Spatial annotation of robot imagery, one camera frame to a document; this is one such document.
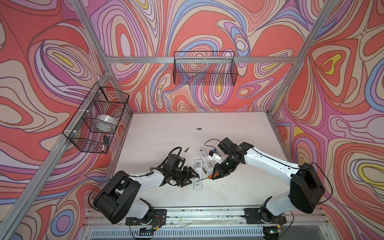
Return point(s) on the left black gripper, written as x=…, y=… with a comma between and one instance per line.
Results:
x=185, y=175

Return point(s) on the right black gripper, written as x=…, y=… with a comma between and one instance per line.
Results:
x=217, y=169

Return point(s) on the orange black screwdriver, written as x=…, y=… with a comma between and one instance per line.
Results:
x=209, y=177

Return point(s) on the white remote control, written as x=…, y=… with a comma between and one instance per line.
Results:
x=198, y=168
x=209, y=164

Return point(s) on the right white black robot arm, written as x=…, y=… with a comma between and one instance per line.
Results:
x=306, y=188

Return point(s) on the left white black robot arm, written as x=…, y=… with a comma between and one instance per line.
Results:
x=117, y=200

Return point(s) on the small black item in basket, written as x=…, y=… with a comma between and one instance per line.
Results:
x=106, y=141

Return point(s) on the white tape roll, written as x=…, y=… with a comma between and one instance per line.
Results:
x=107, y=119

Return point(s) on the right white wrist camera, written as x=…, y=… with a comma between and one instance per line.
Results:
x=214, y=156

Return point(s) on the aluminium front rail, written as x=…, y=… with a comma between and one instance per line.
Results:
x=233, y=216

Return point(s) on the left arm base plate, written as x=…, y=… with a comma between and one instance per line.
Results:
x=155, y=217

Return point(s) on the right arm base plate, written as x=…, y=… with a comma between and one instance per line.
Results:
x=262, y=216

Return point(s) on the black wire basket back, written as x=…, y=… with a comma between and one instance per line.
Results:
x=205, y=68

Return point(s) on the black wire basket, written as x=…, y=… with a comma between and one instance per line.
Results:
x=84, y=131
x=205, y=68

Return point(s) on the black wire basket left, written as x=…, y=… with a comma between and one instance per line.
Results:
x=84, y=131

